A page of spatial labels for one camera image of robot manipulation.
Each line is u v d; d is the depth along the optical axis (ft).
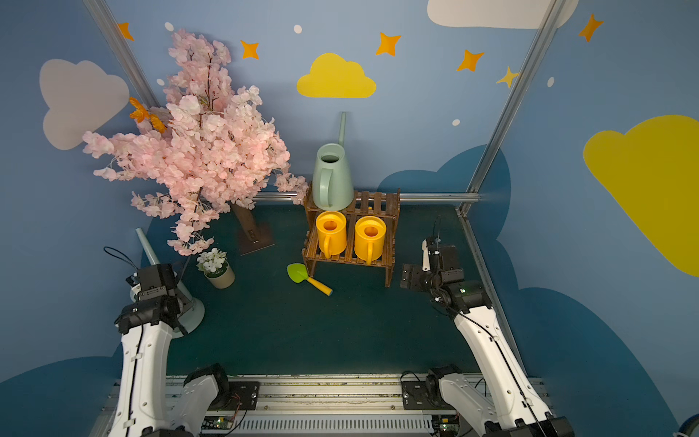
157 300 1.64
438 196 3.79
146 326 1.55
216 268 2.84
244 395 2.46
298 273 3.23
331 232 2.63
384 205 2.83
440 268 1.88
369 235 2.57
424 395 2.45
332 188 2.41
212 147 2.40
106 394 2.47
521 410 1.27
